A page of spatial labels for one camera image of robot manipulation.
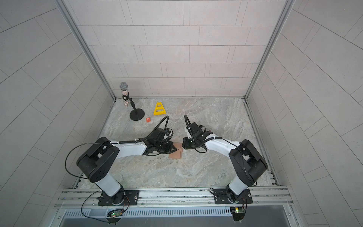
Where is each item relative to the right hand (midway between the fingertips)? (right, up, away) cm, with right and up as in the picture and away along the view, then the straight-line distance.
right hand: (182, 146), depth 87 cm
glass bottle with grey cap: (-36, +37, -2) cm, 51 cm away
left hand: (-1, -2, 0) cm, 2 cm away
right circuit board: (+28, -27, -19) cm, 43 cm away
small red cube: (-26, +15, +15) cm, 33 cm away
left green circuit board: (-31, -26, -22) cm, 46 cm away
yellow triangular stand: (-20, +20, +19) cm, 34 cm away
